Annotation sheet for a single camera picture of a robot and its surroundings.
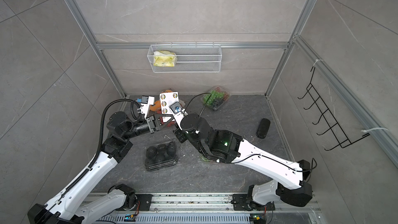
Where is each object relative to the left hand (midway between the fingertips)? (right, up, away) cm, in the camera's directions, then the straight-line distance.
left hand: (174, 117), depth 59 cm
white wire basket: (-1, +37, +42) cm, 56 cm away
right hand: (+2, 0, 0) cm, 2 cm away
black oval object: (+51, -10, +39) cm, 65 cm away
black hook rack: (+67, -8, +2) cm, 67 cm away
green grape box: (+23, +11, +51) cm, 57 cm away
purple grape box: (+11, -23, +22) cm, 34 cm away
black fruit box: (-12, -23, +24) cm, 35 cm away
